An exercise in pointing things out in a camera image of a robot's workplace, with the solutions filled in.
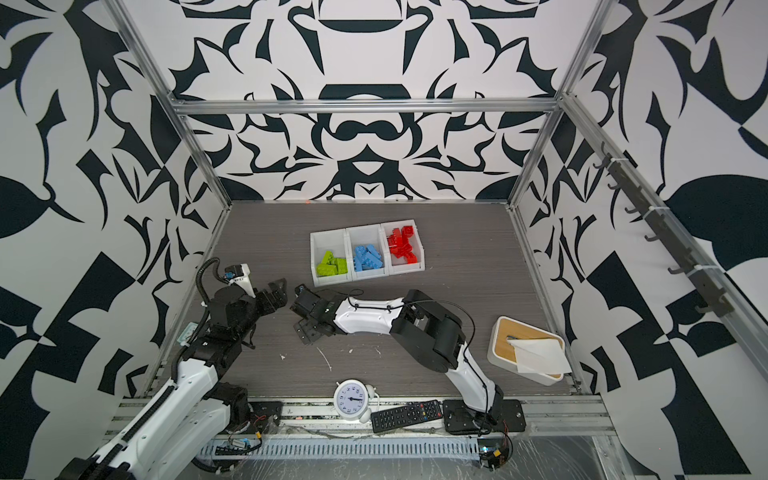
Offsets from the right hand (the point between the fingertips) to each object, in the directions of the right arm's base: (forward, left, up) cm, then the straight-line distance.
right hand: (312, 323), depth 89 cm
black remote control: (-24, -26, 0) cm, 35 cm away
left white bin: (+28, -6, +2) cm, 28 cm away
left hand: (+6, +9, +14) cm, 18 cm away
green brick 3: (+16, -2, +3) cm, 17 cm away
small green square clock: (-4, +34, +2) cm, 35 cm away
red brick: (+20, -30, +3) cm, 36 cm away
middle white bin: (+28, -14, +5) cm, 32 cm away
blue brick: (+19, -16, +6) cm, 26 cm away
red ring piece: (+26, -26, +4) cm, 37 cm away
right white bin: (+18, -25, +3) cm, 31 cm away
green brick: (+21, -3, +2) cm, 21 cm away
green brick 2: (+19, -8, +2) cm, 20 cm away
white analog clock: (-21, -13, +2) cm, 24 cm away
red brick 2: (+30, -28, +4) cm, 42 cm away
